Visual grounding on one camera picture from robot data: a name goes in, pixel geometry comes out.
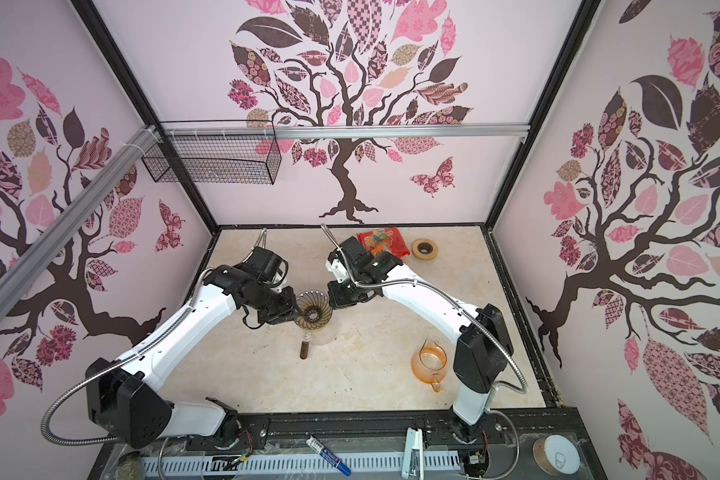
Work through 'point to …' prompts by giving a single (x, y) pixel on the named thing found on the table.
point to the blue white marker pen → (315, 445)
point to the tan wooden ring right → (425, 256)
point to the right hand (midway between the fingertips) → (329, 299)
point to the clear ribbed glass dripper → (313, 310)
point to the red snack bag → (380, 241)
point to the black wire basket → (218, 159)
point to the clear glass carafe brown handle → (322, 336)
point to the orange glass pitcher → (430, 363)
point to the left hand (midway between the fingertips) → (298, 319)
